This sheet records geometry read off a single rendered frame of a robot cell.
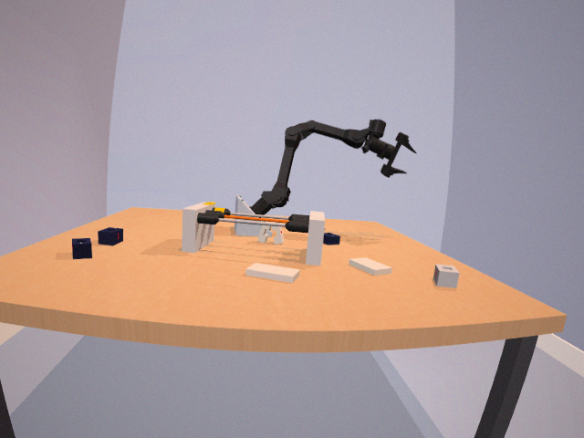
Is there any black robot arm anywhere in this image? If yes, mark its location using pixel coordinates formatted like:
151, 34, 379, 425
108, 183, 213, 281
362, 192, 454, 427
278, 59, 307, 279
249, 119, 386, 215

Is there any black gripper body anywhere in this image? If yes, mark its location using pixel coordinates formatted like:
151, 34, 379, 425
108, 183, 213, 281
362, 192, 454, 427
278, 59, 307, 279
377, 132, 409, 178

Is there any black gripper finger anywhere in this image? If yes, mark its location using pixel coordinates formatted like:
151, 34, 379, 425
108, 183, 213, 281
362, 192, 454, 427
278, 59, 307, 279
403, 140, 417, 154
391, 166, 407, 176

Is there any cream flat rectangular block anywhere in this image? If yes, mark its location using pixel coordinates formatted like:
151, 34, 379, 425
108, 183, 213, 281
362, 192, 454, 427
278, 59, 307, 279
349, 257, 392, 276
245, 263, 300, 283

